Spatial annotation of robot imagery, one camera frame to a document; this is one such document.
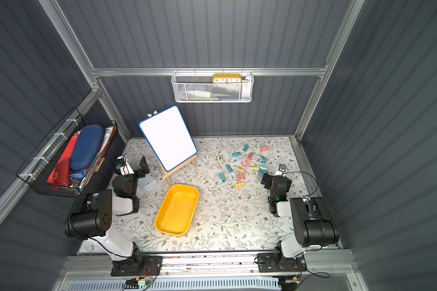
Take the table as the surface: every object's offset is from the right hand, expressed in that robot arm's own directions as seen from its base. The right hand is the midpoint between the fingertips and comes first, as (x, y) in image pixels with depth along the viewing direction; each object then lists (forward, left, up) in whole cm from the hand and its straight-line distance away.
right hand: (281, 174), depth 93 cm
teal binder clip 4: (+13, +6, -6) cm, 16 cm away
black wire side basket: (-17, +94, +28) cm, 99 cm away
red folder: (-18, +88, +24) cm, 93 cm away
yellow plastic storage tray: (-16, +53, -9) cm, 56 cm away
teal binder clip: (+3, +31, -9) cm, 32 cm away
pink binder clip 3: (+12, +17, -7) cm, 22 cm away
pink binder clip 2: (+23, +4, -7) cm, 24 cm away
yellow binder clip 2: (+8, +12, -6) cm, 15 cm away
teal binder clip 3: (+19, +22, -7) cm, 30 cm away
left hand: (+2, +72, +10) cm, 73 cm away
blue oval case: (-3, +86, +25) cm, 89 cm away
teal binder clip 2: (+25, +16, -8) cm, 31 cm away
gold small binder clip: (+13, +33, -5) cm, 36 cm away
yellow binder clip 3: (+6, +20, -5) cm, 21 cm away
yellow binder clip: (-3, +21, -7) cm, 23 cm away
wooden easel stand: (0, +59, 0) cm, 59 cm away
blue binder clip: (+9, +27, -8) cm, 29 cm away
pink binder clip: (+3, +19, -7) cm, 21 cm away
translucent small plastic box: (-3, +71, -5) cm, 71 cm away
